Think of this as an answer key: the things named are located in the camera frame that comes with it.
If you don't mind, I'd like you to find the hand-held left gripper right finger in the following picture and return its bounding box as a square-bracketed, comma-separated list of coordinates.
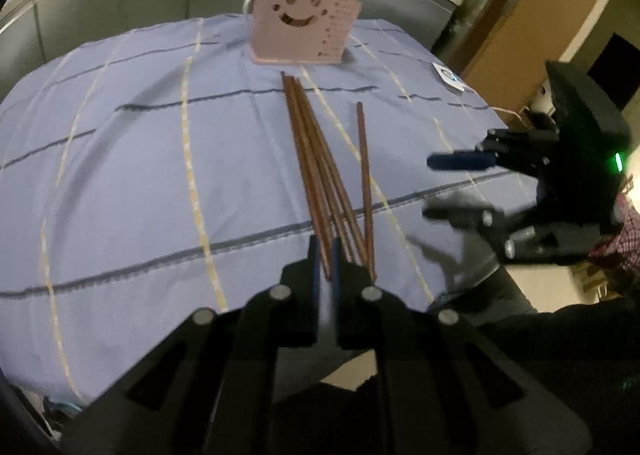
[331, 236, 593, 455]

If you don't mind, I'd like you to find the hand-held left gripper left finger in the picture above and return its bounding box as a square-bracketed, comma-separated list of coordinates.
[60, 234, 323, 455]

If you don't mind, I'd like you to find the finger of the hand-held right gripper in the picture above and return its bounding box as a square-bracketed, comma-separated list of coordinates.
[422, 200, 551, 266]
[426, 128, 558, 176]

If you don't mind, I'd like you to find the brown wooden chopstick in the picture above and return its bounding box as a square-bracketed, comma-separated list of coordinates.
[356, 102, 377, 282]
[281, 71, 333, 281]

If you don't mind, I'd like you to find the bundle of wooden chopsticks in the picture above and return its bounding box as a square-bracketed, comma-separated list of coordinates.
[286, 75, 368, 268]

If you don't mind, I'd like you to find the pink smiley utensil holder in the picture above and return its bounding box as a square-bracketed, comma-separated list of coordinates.
[248, 0, 362, 67]

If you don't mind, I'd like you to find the person's right forearm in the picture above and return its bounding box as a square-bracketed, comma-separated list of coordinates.
[587, 185, 640, 286]

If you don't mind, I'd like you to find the small white device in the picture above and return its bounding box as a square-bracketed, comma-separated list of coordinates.
[432, 62, 468, 93]

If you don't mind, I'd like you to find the brown wooden door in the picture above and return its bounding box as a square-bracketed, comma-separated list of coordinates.
[435, 0, 631, 111]

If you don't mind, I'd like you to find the blue striped tablecloth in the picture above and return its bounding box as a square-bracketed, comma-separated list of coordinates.
[0, 15, 538, 406]

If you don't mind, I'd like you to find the white cable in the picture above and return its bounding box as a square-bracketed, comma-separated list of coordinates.
[462, 88, 531, 123]

